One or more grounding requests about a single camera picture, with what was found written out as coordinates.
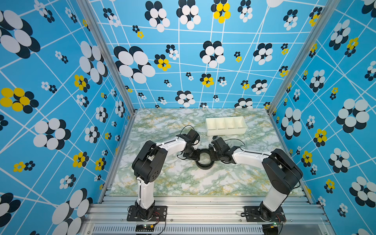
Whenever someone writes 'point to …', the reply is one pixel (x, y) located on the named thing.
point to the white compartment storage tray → (223, 126)
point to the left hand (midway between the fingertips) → (199, 157)
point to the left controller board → (145, 227)
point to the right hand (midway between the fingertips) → (213, 153)
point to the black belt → (204, 167)
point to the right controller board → (270, 229)
